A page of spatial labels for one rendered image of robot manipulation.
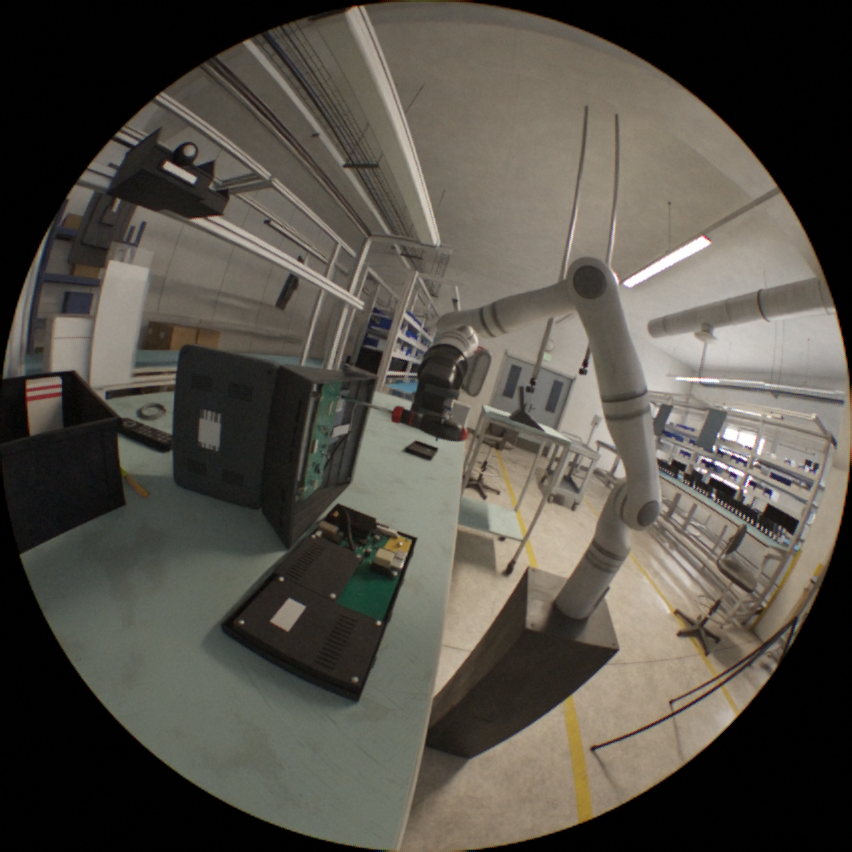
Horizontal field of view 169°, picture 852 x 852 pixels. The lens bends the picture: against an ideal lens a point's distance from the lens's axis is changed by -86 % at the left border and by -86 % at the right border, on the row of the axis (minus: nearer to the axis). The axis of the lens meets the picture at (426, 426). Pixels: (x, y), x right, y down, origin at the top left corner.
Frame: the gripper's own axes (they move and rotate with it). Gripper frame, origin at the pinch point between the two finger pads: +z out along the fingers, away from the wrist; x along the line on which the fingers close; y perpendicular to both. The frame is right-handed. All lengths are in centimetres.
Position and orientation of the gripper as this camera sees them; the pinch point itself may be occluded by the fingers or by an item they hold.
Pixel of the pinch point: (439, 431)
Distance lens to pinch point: 35.2
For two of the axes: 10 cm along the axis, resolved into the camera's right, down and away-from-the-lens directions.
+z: -2.2, 5.9, -7.7
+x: 2.0, -7.5, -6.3
